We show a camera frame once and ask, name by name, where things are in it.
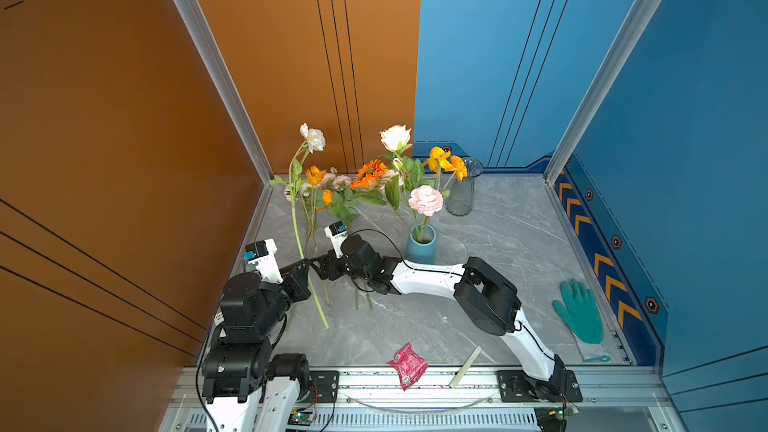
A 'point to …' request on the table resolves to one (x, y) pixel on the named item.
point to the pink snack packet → (410, 366)
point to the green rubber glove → (582, 313)
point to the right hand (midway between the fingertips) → (315, 259)
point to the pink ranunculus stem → (425, 201)
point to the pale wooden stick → (465, 367)
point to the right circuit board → (554, 418)
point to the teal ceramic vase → (422, 244)
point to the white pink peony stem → (299, 233)
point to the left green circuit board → (301, 418)
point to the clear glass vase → (460, 197)
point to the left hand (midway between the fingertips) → (309, 258)
